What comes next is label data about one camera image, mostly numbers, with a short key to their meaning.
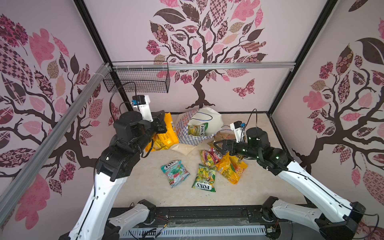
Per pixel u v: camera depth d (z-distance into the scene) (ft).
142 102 1.45
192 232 2.29
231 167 2.74
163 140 1.70
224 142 1.93
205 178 2.67
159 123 1.56
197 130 3.36
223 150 1.96
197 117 2.49
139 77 3.11
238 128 1.97
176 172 2.80
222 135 3.27
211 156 2.98
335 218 1.27
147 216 2.03
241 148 1.94
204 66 3.07
